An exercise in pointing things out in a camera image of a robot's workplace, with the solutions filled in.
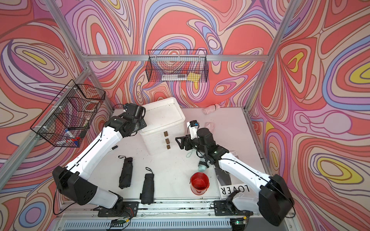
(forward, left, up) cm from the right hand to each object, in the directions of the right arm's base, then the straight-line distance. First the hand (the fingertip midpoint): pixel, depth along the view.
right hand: (181, 141), depth 78 cm
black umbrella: (-11, +33, -15) cm, 38 cm away
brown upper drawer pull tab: (+5, +9, +1) cm, 10 cm away
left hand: (+10, +22, +5) cm, 24 cm away
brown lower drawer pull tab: (+5, +9, -15) cm, 18 cm away
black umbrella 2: (-23, +20, -18) cm, 35 cm away
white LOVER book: (-19, -26, -16) cm, 36 cm away
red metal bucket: (-17, -9, -18) cm, 27 cm away
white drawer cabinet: (+12, +9, +4) cm, 16 cm away
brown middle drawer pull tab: (+5, +9, -7) cm, 12 cm away
